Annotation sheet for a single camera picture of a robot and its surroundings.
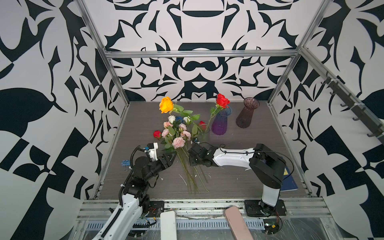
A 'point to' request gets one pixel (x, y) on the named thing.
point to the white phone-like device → (167, 225)
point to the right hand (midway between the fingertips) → (191, 158)
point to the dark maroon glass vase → (244, 118)
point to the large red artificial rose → (222, 102)
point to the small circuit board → (271, 225)
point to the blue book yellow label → (288, 183)
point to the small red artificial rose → (157, 134)
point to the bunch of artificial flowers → (175, 135)
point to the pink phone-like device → (239, 227)
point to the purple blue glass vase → (219, 122)
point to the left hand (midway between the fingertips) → (175, 152)
